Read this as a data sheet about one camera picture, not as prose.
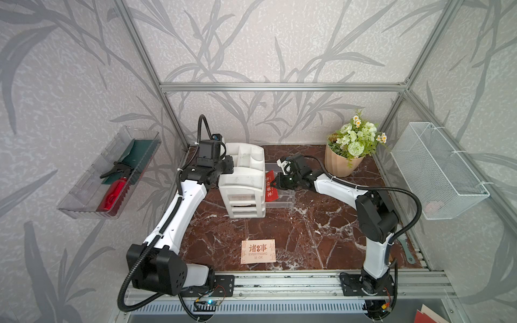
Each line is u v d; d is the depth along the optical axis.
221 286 0.73
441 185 0.60
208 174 0.54
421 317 0.68
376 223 0.50
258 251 0.82
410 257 0.80
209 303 0.71
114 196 0.59
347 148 0.86
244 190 0.75
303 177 0.72
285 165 0.84
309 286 0.75
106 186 0.64
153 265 0.39
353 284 0.73
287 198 0.99
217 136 0.69
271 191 0.89
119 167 0.67
